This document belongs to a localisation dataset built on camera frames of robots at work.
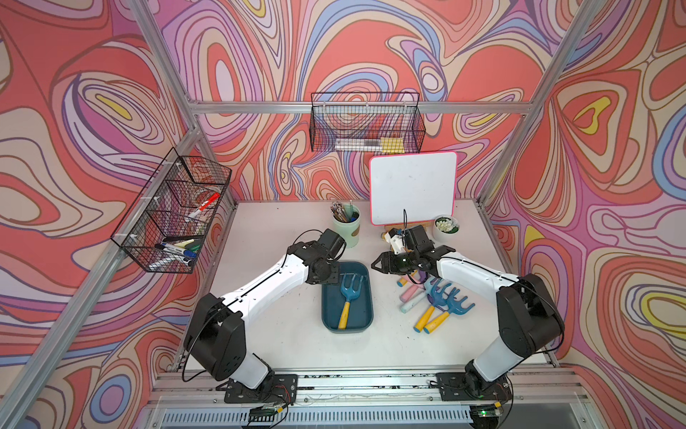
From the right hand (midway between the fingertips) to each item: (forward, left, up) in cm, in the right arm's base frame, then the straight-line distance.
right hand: (379, 272), depth 88 cm
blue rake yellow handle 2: (-10, -24, -8) cm, 27 cm away
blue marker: (-2, +60, +21) cm, 63 cm away
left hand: (-3, +16, +3) cm, 16 cm away
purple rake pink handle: (-8, -9, +8) cm, 15 cm away
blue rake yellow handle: (-4, +10, -7) cm, 13 cm away
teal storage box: (-9, +7, -7) cm, 14 cm away
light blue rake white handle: (-9, -10, -5) cm, 15 cm away
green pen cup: (+19, +11, +5) cm, 22 cm away
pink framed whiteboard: (+32, -20, +10) cm, 39 cm away
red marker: (+12, +51, +24) cm, 57 cm away
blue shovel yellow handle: (0, -8, -7) cm, 11 cm away
